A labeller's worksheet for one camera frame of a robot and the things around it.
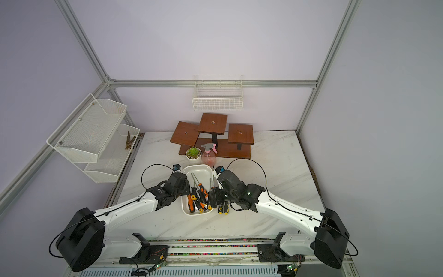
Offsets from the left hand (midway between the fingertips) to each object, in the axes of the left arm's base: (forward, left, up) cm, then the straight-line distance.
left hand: (185, 185), depth 88 cm
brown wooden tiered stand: (+31, -29, -4) cm, 42 cm away
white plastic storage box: (+7, -6, 0) cm, 9 cm away
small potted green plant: (+18, -3, +2) cm, 18 cm away
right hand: (-9, -17, +7) cm, 20 cm away
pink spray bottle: (+17, -11, +2) cm, 21 cm away
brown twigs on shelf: (+25, +35, +8) cm, 43 cm away
